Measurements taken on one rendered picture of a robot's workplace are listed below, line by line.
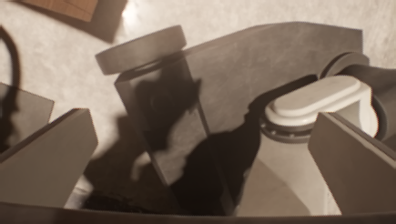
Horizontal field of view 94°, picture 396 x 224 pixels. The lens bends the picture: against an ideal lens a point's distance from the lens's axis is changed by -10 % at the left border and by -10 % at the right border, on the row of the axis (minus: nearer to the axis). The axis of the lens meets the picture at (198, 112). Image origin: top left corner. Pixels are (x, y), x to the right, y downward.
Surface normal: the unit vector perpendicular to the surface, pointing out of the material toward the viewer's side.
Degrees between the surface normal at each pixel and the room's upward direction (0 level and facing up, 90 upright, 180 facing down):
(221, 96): 0
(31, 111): 0
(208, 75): 0
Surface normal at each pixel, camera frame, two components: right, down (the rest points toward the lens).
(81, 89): 0.25, 0.32
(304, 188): -0.29, -0.87
